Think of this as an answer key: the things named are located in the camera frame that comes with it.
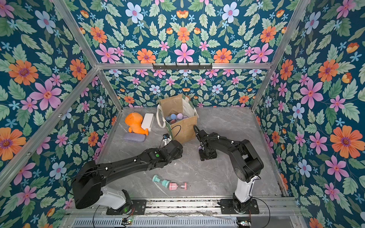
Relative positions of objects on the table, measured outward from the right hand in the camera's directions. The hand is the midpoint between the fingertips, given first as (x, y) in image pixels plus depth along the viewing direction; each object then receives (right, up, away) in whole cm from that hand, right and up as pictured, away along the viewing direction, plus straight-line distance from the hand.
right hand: (208, 156), depth 93 cm
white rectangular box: (-46, +23, +18) cm, 55 cm away
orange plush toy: (-53, +24, +10) cm, 59 cm away
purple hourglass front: (-6, +6, 0) cm, 8 cm away
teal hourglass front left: (-31, -10, -11) cm, 35 cm away
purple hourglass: (-20, +27, +11) cm, 35 cm away
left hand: (-17, +5, -9) cm, 20 cm away
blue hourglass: (-25, +27, +9) cm, 38 cm away
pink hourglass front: (-21, -13, -14) cm, 29 cm away
